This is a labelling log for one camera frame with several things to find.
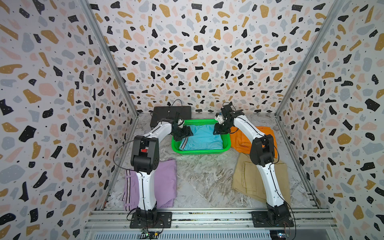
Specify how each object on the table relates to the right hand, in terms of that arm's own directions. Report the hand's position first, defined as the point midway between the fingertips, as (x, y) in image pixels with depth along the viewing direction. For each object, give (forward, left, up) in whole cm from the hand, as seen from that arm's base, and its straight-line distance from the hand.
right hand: (216, 132), depth 102 cm
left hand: (-4, +18, +2) cm, 18 cm away
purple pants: (-36, +29, -3) cm, 47 cm away
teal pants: (-5, +9, -1) cm, 10 cm away
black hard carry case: (+22, +45, -3) cm, 50 cm away
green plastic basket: (-8, -6, +2) cm, 11 cm away
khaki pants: (-31, -17, -5) cm, 36 cm away
